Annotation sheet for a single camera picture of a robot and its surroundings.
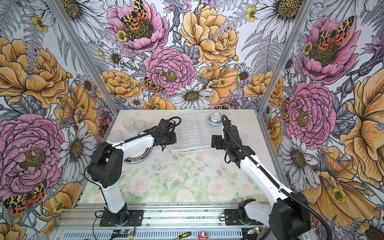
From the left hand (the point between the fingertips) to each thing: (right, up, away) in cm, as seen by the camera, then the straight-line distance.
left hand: (173, 142), depth 95 cm
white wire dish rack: (+15, +11, +13) cm, 23 cm away
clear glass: (-34, +13, +13) cm, 38 cm away
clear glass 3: (-38, +4, +4) cm, 39 cm away
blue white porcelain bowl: (+28, +15, +13) cm, 34 cm away
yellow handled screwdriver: (+8, -39, -26) cm, 48 cm away
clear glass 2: (-26, +11, +13) cm, 31 cm away
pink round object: (+17, -36, -30) cm, 50 cm away
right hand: (+27, +2, -12) cm, 30 cm away
